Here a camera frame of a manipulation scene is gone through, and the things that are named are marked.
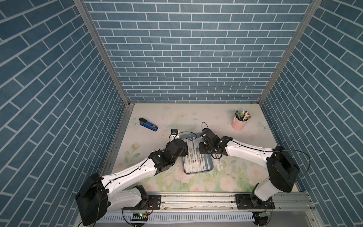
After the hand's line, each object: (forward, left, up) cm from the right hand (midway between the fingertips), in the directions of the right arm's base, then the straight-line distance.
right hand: (200, 149), depth 87 cm
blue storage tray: (-7, -5, -5) cm, 10 cm away
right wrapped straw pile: (-7, -12, -6) cm, 15 cm away
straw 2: (-2, +2, -5) cm, 6 cm away
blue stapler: (+19, +42, -2) cm, 46 cm away
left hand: (-2, +8, +8) cm, 12 cm away
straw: (-3, +5, -4) cm, 7 cm away
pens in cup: (+26, -29, +4) cm, 39 cm away
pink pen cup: (+21, -27, 0) cm, 34 cm away
